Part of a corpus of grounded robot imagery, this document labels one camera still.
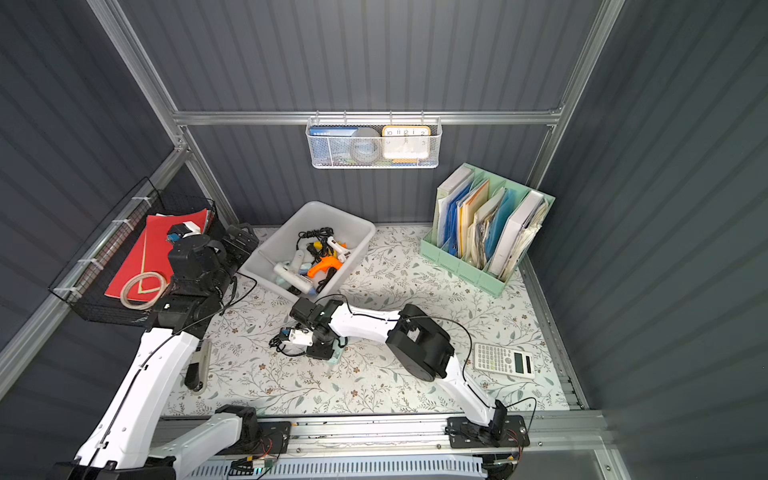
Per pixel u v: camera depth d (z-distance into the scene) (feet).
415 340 1.88
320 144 2.84
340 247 3.53
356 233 3.57
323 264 3.44
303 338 2.59
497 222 3.04
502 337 2.99
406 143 2.88
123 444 1.22
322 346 2.58
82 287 1.99
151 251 2.39
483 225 2.99
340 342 2.56
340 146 2.98
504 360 2.77
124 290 2.22
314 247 3.66
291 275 3.21
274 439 2.43
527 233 2.77
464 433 2.37
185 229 1.94
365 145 2.93
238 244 2.02
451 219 3.27
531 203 3.00
